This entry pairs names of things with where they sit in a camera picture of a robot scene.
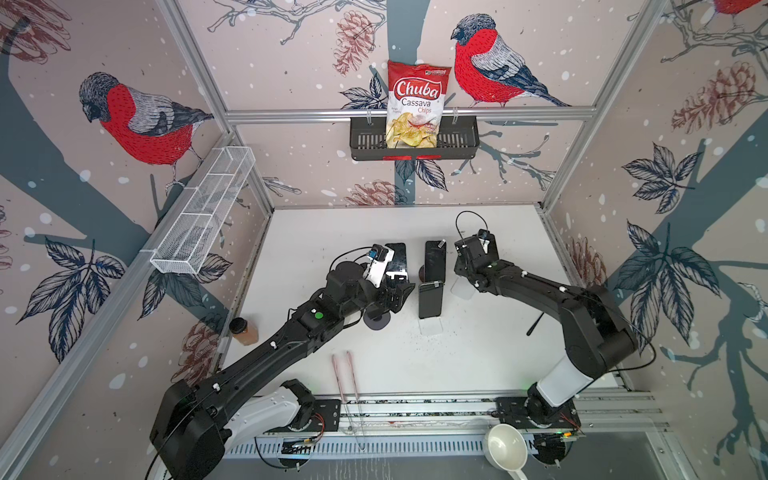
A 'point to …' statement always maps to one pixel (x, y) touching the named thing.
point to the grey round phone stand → (376, 324)
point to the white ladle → (507, 449)
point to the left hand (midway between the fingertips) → (401, 278)
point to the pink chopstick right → (357, 400)
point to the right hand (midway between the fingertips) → (465, 264)
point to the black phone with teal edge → (430, 297)
